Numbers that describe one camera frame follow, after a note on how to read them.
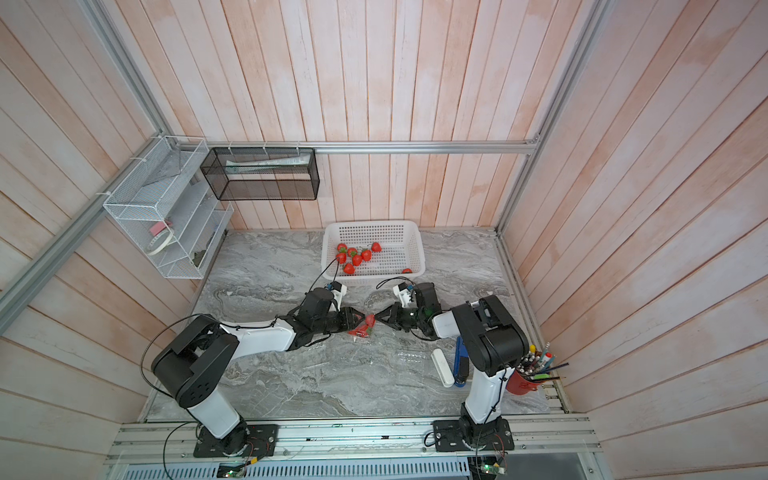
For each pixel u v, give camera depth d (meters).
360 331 0.89
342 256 1.09
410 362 0.87
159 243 0.81
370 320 0.92
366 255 1.09
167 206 0.72
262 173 1.03
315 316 0.72
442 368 0.82
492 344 0.51
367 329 0.90
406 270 1.05
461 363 0.82
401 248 1.14
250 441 0.73
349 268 1.06
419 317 0.82
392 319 0.84
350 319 0.80
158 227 0.82
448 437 0.73
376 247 1.12
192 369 0.46
